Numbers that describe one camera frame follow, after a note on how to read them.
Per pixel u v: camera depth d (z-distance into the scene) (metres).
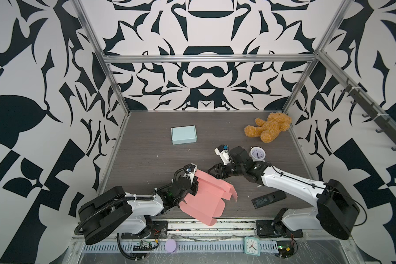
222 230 0.76
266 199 0.81
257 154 0.96
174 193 0.64
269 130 0.96
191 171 0.73
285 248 0.71
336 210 0.42
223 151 0.74
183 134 1.02
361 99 0.65
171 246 0.63
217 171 0.71
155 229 0.73
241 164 0.63
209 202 0.78
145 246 0.73
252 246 0.69
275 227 0.67
